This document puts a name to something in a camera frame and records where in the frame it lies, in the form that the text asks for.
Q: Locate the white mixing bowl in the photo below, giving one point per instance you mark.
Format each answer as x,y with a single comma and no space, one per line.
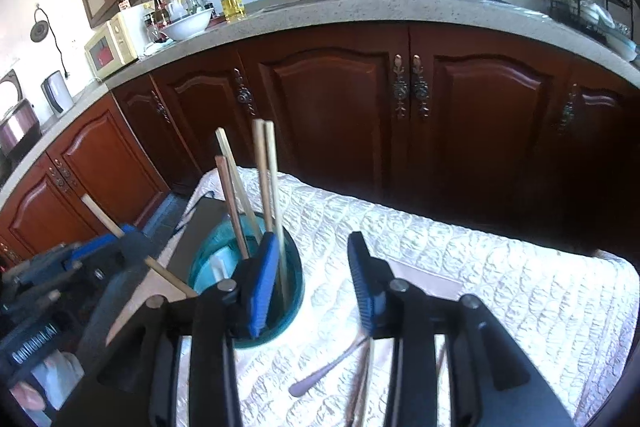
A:
189,26

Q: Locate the rice cooker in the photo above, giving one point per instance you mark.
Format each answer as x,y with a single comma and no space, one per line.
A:
20,127

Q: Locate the floral utensil holder blue rim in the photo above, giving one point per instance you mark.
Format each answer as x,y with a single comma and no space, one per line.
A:
221,241

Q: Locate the metal spoon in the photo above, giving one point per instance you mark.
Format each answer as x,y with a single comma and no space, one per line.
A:
299,388

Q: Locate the white ceramic spoon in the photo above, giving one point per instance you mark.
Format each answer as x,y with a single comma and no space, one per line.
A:
218,268

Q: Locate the tan chopstick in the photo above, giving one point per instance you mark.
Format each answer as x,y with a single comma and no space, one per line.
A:
262,167

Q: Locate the electric kettle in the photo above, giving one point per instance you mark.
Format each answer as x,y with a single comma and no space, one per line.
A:
56,93

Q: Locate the dark sauce bottle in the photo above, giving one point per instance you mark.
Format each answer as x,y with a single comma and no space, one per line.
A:
160,15

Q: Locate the black smartphone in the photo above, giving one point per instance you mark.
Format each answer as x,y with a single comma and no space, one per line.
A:
206,215

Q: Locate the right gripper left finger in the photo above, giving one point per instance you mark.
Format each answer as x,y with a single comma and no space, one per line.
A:
255,278

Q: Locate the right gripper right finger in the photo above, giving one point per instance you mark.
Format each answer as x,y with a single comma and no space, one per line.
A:
379,308

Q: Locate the bamboo chopstick thin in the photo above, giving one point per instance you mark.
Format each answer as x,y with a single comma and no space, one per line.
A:
356,414

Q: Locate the light bamboo chopstick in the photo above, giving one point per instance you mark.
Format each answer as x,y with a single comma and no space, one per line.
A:
237,182

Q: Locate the left hand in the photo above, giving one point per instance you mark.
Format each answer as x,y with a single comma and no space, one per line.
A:
28,397

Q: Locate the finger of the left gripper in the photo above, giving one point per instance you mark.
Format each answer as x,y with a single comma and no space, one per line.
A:
54,270
102,250

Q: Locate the white quilted table cloth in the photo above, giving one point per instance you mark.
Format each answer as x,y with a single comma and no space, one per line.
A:
493,332

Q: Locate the cream microwave oven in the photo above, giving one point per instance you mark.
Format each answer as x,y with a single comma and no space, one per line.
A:
118,42

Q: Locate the brown wooden chopstick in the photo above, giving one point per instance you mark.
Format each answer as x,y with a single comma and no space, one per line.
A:
229,198

